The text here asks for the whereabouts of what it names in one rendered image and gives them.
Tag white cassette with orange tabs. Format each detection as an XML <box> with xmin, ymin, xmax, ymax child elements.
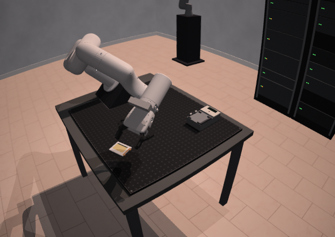
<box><xmin>109</xmin><ymin>142</ymin><xmax>132</xmax><ymax>157</ymax></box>

